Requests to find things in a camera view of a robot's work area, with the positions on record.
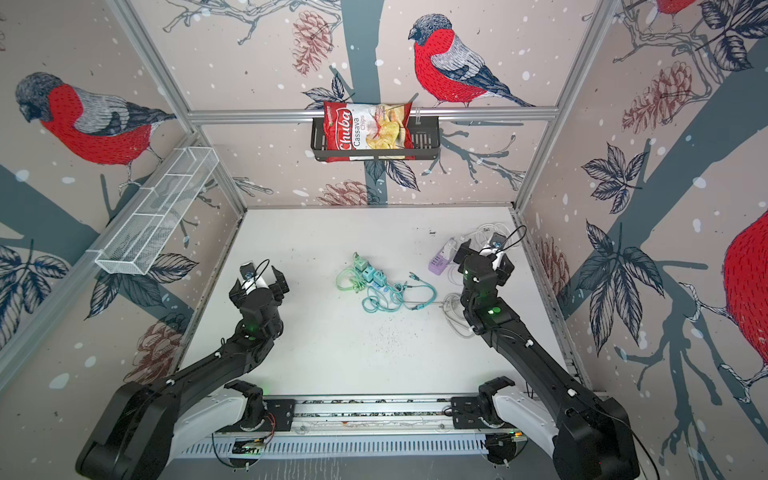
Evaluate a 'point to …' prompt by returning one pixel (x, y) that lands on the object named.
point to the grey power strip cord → (455, 315)
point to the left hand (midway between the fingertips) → (254, 274)
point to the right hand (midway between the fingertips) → (481, 250)
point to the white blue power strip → (373, 283)
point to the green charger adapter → (359, 263)
